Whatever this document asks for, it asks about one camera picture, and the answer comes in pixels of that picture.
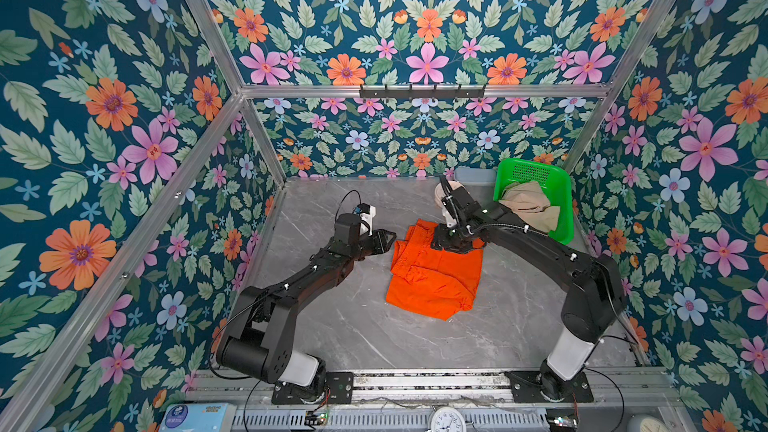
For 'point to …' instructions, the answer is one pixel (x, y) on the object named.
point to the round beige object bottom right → (653, 425)
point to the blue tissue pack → (199, 417)
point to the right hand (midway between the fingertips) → (433, 242)
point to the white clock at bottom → (446, 419)
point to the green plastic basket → (556, 179)
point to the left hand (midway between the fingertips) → (396, 229)
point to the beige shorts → (531, 203)
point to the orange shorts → (434, 283)
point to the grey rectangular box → (476, 180)
